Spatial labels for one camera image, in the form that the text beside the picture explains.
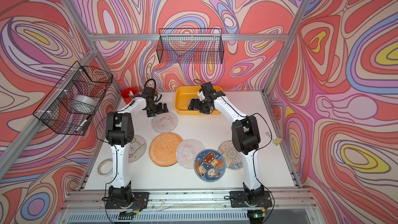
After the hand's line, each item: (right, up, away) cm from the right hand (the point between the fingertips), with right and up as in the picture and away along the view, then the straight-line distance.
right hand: (194, 112), depth 94 cm
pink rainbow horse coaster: (-20, -7, +8) cm, 23 cm away
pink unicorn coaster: (-5, -23, -5) cm, 24 cm away
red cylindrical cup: (-48, +12, +10) cm, 50 cm away
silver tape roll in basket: (-49, +5, -25) cm, 55 cm away
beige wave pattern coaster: (+22, -25, -6) cm, 34 cm away
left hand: (-22, 0, +12) cm, 25 cm away
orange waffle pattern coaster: (-19, -21, -3) cm, 29 cm away
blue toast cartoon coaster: (+9, -29, -10) cm, 31 cm away
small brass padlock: (+50, -17, -1) cm, 53 cm away
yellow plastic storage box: (-10, +12, +24) cm, 28 cm away
